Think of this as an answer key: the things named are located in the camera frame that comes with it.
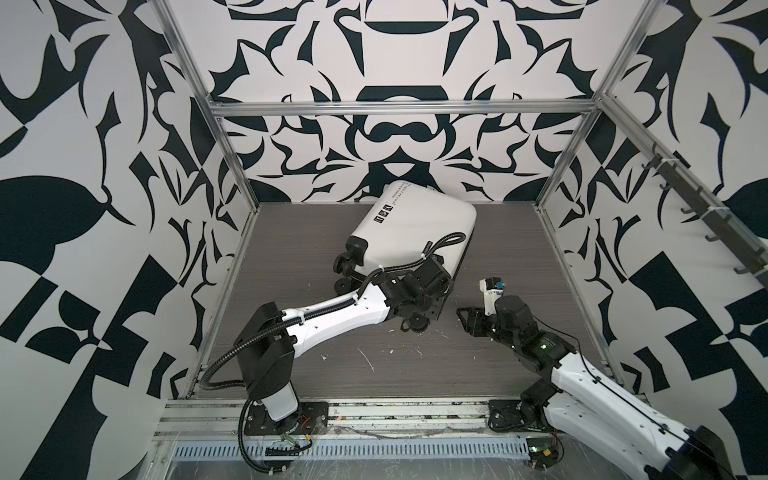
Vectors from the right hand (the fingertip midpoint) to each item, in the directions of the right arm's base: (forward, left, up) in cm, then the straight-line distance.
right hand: (465, 309), depth 81 cm
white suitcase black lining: (+27, +13, +6) cm, 30 cm away
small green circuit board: (-30, -15, -12) cm, 36 cm away
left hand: (+1, +7, +6) cm, 9 cm away
